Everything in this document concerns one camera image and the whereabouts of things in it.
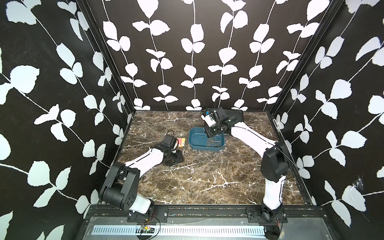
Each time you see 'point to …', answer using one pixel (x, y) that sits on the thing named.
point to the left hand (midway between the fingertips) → (182, 157)
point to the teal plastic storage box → (199, 140)
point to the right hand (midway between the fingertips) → (204, 128)
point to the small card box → (181, 142)
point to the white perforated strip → (182, 230)
